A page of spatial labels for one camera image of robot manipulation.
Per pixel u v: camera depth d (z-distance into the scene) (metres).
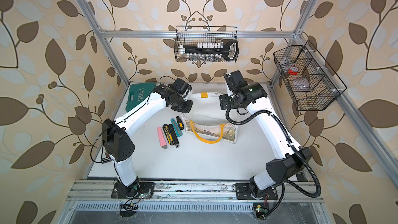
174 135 0.94
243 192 0.73
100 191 0.77
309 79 0.77
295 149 0.40
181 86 0.66
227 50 0.85
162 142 0.91
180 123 0.99
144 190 0.74
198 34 0.90
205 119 0.99
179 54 0.85
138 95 1.08
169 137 0.91
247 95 0.47
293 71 0.81
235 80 0.54
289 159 0.39
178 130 0.94
